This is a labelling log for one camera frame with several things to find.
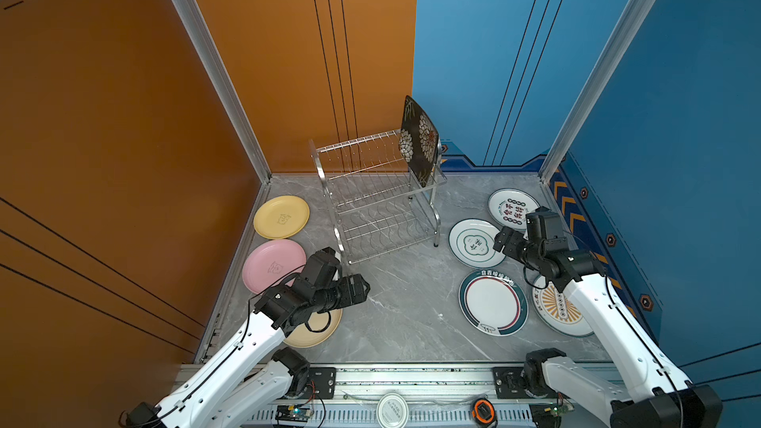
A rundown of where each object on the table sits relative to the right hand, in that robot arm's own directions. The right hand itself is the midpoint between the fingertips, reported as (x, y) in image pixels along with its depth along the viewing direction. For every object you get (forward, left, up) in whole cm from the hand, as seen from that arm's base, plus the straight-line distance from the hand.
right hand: (504, 242), depth 80 cm
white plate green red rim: (-8, -1, -22) cm, 24 cm away
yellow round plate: (+22, +71, -16) cm, 76 cm away
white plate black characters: (+26, -12, -17) cm, 33 cm away
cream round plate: (-23, +46, +2) cm, 51 cm away
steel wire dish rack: (+2, +34, +14) cm, 37 cm away
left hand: (-11, +39, -4) cm, 41 cm away
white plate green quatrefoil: (+10, +4, -17) cm, 20 cm away
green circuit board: (-36, +55, -18) cm, 68 cm away
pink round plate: (+4, +72, -16) cm, 74 cm away
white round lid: (-36, +31, -11) cm, 49 cm away
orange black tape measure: (-36, +10, -15) cm, 40 cm away
